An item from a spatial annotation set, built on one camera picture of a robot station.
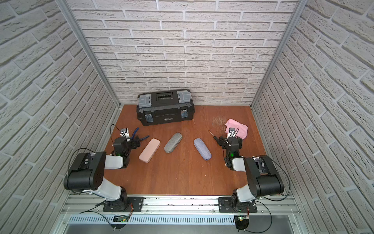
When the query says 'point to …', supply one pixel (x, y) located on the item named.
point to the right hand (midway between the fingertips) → (232, 136)
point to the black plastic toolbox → (165, 107)
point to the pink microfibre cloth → (242, 131)
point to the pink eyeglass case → (151, 147)
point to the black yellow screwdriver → (216, 139)
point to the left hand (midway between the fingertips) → (131, 134)
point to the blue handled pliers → (136, 138)
